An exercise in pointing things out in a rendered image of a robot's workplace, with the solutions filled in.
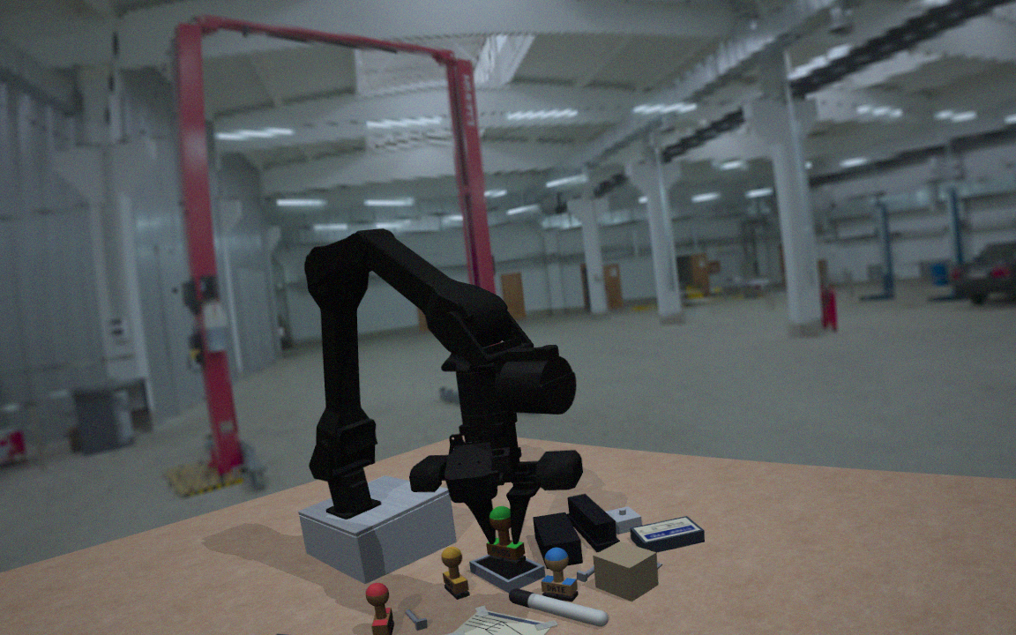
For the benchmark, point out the white inspection card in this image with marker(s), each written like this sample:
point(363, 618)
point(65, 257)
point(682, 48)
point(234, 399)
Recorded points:
point(485, 622)

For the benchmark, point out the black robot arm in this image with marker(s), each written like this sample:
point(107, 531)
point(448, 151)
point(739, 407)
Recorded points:
point(464, 318)

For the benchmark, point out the grey cylinder with black end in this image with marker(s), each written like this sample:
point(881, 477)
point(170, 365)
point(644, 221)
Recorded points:
point(556, 607)

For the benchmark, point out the green and brown stamp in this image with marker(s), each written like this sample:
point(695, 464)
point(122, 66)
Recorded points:
point(503, 551)

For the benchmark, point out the blue and brown rubber stamp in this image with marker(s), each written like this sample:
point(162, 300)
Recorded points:
point(557, 586)

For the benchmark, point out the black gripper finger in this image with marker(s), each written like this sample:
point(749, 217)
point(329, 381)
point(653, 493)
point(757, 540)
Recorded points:
point(482, 510)
point(518, 500)

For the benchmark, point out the red rubber stamp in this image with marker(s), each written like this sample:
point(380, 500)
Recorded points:
point(377, 595)

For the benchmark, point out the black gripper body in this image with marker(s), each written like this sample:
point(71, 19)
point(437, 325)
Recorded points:
point(553, 471)

